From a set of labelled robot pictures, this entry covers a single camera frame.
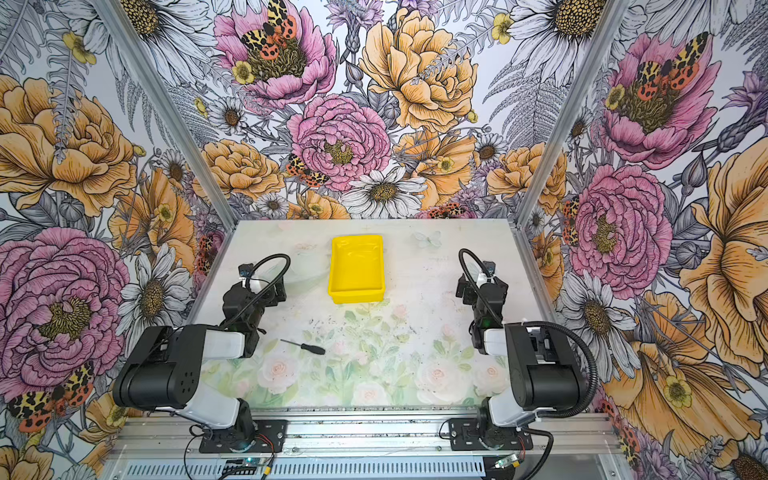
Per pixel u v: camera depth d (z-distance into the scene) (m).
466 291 0.87
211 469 0.70
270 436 0.74
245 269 0.79
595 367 0.42
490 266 0.79
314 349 0.88
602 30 0.75
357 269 1.03
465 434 0.74
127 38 0.75
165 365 0.46
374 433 0.76
